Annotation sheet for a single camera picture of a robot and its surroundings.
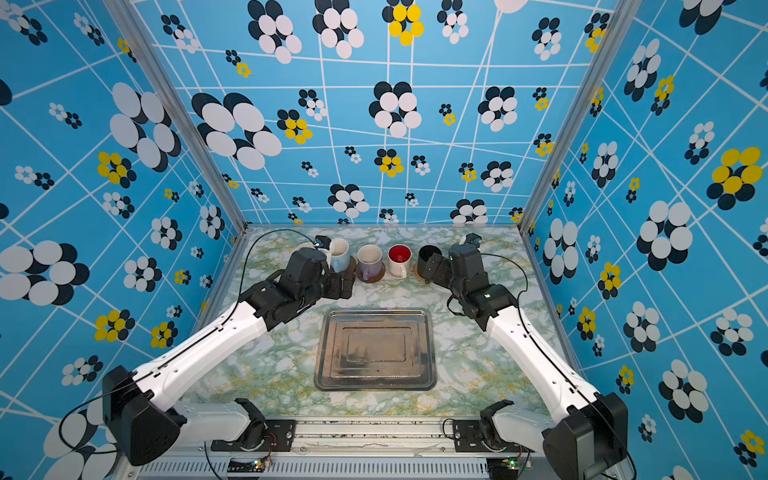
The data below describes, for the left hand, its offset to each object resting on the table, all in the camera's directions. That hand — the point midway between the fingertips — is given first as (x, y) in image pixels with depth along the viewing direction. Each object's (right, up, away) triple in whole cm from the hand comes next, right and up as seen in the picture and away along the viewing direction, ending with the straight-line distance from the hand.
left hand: (343, 273), depth 78 cm
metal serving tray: (+8, -23, +9) cm, 26 cm away
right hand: (+27, +2, +2) cm, 27 cm away
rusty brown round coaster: (+6, -4, +23) cm, 24 cm away
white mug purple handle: (+5, +4, +27) cm, 28 cm away
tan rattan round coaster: (+21, -1, +28) cm, 35 cm away
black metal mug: (+23, +5, +20) cm, 31 cm away
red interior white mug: (+15, +3, +23) cm, 28 cm away
